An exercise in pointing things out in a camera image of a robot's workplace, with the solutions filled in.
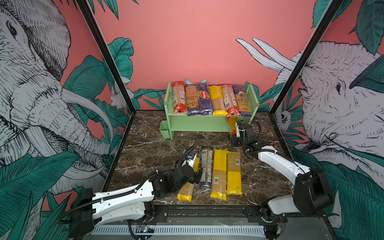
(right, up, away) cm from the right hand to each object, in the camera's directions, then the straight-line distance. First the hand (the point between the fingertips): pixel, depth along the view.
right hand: (232, 134), depth 88 cm
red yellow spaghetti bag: (+1, +8, +6) cm, 10 cm away
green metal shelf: (-31, +7, +9) cm, 33 cm away
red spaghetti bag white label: (-2, +15, -9) cm, 17 cm away
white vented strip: (-29, -45, -18) cm, 57 cm away
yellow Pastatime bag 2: (-8, -24, -2) cm, 25 cm away
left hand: (-22, -15, -13) cm, 29 cm away
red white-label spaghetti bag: (-32, +21, -2) cm, 38 cm away
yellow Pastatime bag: (-27, -31, -10) cm, 42 cm away
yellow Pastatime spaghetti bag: (-9, +18, -5) cm, 21 cm away
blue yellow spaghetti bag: (-24, +21, -2) cm, 32 cm away
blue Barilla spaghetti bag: (-17, +18, -6) cm, 25 cm away
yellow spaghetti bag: (0, -28, -6) cm, 28 cm away
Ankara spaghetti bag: (+6, +20, -2) cm, 21 cm away
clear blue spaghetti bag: (-16, -25, -4) cm, 30 cm away
